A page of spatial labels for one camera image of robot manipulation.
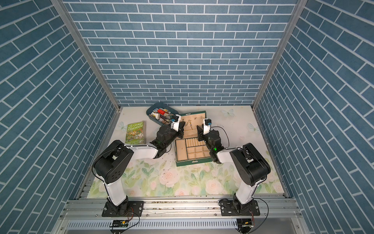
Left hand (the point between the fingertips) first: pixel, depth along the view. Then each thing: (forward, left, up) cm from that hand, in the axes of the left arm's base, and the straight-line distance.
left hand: (188, 123), depth 89 cm
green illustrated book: (+3, +37, -15) cm, 41 cm away
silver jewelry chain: (+3, -1, -4) cm, 5 cm away
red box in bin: (+24, +22, -15) cm, 36 cm away
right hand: (0, -8, -3) cm, 9 cm away
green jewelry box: (-11, -1, -13) cm, 17 cm away
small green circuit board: (-48, +33, -20) cm, 62 cm away
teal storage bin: (+19, +27, -14) cm, 36 cm away
